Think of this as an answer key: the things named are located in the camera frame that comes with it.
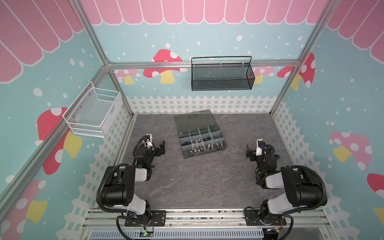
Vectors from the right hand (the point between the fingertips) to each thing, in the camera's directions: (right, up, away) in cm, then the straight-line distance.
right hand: (255, 143), depth 90 cm
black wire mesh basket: (-20, +42, +4) cm, 47 cm away
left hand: (-60, 0, +3) cm, 60 cm away
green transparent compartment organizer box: (-34, +6, +13) cm, 37 cm away
